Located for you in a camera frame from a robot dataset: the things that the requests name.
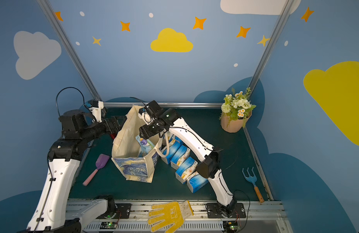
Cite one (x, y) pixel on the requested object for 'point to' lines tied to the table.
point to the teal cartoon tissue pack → (146, 146)
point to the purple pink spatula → (100, 162)
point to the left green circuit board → (108, 225)
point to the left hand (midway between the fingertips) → (121, 117)
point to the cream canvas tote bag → (124, 151)
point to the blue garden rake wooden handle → (252, 179)
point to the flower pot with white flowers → (236, 110)
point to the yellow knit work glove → (171, 215)
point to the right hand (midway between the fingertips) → (147, 131)
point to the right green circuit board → (231, 226)
